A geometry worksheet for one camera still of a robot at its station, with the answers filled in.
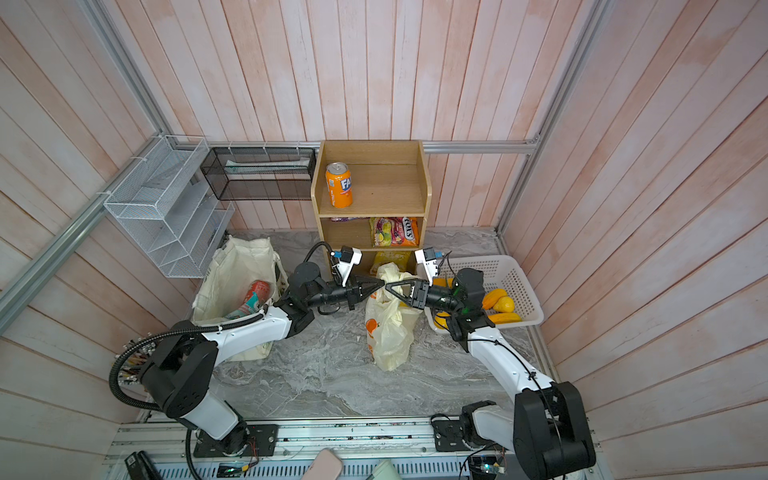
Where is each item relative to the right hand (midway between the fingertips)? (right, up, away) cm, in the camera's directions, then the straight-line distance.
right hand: (389, 291), depth 72 cm
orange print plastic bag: (0, -7, -3) cm, 7 cm away
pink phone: (-15, -41, -3) cm, 44 cm away
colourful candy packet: (0, +17, +21) cm, 27 cm away
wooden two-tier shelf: (-4, +26, +14) cm, 30 cm away
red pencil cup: (-63, -20, -2) cm, 66 cm away
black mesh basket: (-38, +34, +17) cm, 54 cm away
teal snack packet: (-42, -7, +16) cm, 45 cm away
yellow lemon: (+37, -7, +21) cm, 43 cm away
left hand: (-1, 0, +3) cm, 3 cm away
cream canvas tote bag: (-45, +6, +17) cm, 49 cm away
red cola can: (-41, -3, +22) cm, 47 cm away
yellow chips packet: (+6, +8, +35) cm, 37 cm away
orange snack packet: (+8, +17, +23) cm, 30 cm away
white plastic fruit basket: (+40, +3, +26) cm, 48 cm away
